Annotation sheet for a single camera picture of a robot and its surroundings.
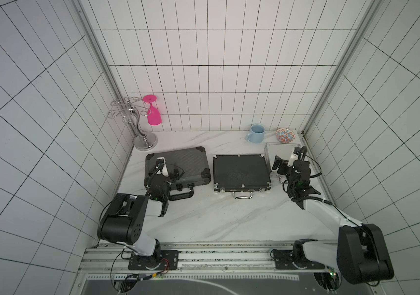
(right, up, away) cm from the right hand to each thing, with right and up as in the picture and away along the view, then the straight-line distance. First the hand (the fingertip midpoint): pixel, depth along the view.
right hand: (288, 155), depth 87 cm
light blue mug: (-9, +12, +25) cm, 29 cm away
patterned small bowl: (+11, +11, +31) cm, 35 cm away
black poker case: (-22, -10, +6) cm, 25 cm away
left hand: (-61, -6, +6) cm, 62 cm away
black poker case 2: (-50, -7, +5) cm, 50 cm away
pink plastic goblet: (-71, +22, +18) cm, 77 cm away
